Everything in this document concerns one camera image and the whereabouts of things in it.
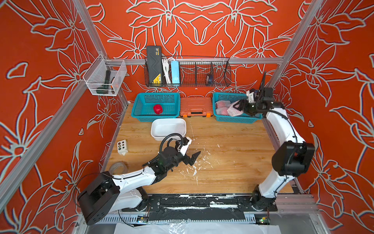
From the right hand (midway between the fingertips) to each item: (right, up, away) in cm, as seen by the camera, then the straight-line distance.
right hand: (234, 106), depth 85 cm
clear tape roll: (-70, -37, 0) cm, 79 cm away
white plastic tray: (-47, -15, +22) cm, 54 cm away
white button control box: (-71, -26, +7) cm, 76 cm away
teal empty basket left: (-59, +2, +32) cm, 67 cm away
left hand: (-24, -22, -8) cm, 34 cm away
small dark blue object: (-13, +18, +4) cm, 23 cm away
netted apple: (-2, +3, +25) cm, 25 cm away
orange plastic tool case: (-21, +1, +28) cm, 35 cm away
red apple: (-51, 0, +25) cm, 57 cm away
